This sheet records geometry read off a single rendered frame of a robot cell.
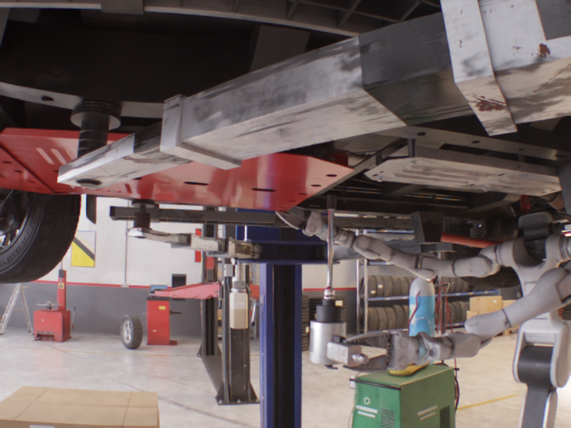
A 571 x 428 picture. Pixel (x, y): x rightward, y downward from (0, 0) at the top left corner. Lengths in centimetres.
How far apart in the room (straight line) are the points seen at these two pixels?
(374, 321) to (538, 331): 875
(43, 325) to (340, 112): 890
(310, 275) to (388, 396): 853
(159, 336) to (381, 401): 697
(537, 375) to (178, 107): 153
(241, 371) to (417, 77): 452
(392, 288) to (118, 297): 644
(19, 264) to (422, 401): 221
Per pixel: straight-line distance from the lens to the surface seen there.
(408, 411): 251
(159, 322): 902
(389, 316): 1057
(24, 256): 199
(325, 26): 55
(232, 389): 480
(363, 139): 126
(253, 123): 46
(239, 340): 471
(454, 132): 98
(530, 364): 174
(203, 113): 50
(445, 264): 191
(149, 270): 1028
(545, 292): 128
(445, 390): 282
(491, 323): 126
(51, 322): 912
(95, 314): 1045
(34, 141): 113
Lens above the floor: 131
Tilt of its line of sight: 9 degrees up
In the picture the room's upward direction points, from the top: straight up
